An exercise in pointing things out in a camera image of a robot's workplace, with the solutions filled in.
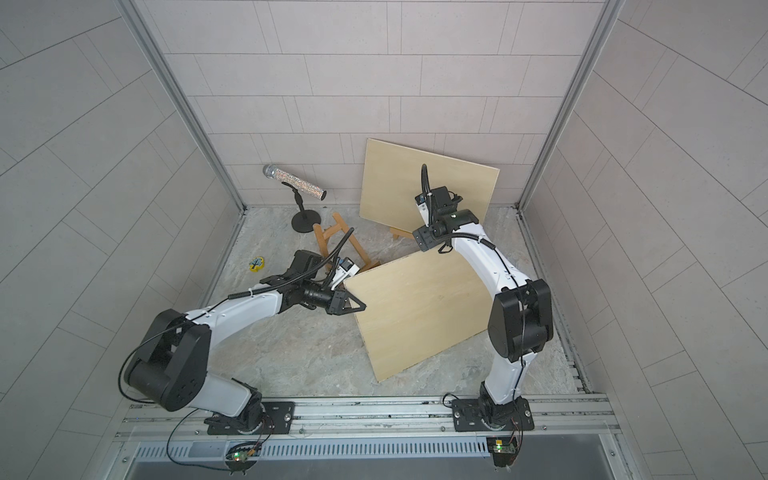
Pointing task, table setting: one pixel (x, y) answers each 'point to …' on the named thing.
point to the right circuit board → (503, 450)
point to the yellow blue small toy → (256, 264)
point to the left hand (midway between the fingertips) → (363, 305)
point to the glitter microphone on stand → (304, 220)
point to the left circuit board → (242, 457)
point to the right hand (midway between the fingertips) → (434, 228)
